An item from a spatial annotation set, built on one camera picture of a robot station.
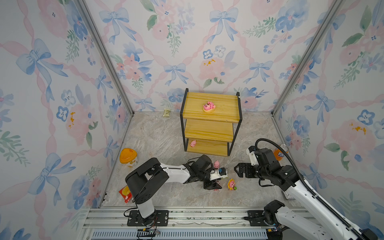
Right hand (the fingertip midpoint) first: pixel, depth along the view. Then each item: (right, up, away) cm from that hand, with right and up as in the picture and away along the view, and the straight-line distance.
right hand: (241, 167), depth 77 cm
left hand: (-10, -9, +5) cm, 14 cm away
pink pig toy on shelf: (-25, +10, +21) cm, 35 cm away
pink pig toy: (-11, -1, +13) cm, 17 cm away
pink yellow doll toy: (-4, -10, +3) cm, 12 cm away
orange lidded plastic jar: (-62, +4, +8) cm, 63 cm away
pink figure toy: (-12, -13, +5) cm, 19 cm away
